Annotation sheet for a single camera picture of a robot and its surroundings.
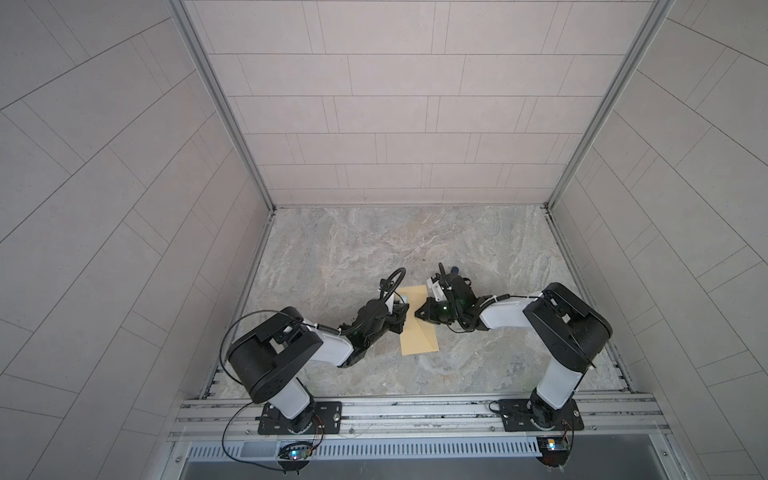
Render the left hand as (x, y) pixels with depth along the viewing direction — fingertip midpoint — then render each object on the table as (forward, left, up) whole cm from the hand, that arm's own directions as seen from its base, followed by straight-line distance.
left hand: (413, 303), depth 87 cm
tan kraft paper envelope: (-8, -1, -3) cm, 9 cm away
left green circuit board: (-35, +26, +1) cm, 44 cm away
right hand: (-2, 0, -4) cm, 5 cm away
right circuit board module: (-35, -32, -4) cm, 47 cm away
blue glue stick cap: (+13, -14, -3) cm, 19 cm away
